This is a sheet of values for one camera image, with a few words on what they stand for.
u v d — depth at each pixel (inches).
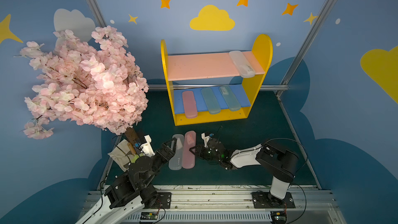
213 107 36.8
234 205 29.2
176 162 33.2
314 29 33.5
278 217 28.7
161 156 22.9
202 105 37.8
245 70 29.2
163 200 29.2
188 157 33.3
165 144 23.2
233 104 37.6
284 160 19.3
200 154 30.1
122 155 34.8
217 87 41.3
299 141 39.5
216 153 27.3
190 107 36.3
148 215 28.2
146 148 24.1
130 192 19.2
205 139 32.6
